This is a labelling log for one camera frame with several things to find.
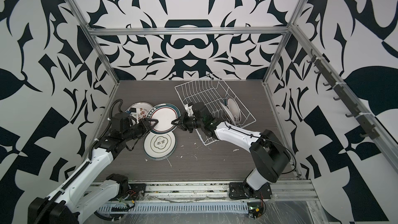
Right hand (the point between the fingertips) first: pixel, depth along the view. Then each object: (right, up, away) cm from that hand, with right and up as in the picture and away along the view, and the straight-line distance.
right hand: (170, 121), depth 77 cm
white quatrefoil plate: (-7, -15, +9) cm, 19 cm away
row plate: (+34, +5, +19) cm, 39 cm away
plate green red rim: (-3, +3, +5) cm, 7 cm away
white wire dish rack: (+22, +17, +36) cm, 45 cm away
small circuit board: (+39, -39, -5) cm, 56 cm away
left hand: (-8, 0, +3) cm, 9 cm away
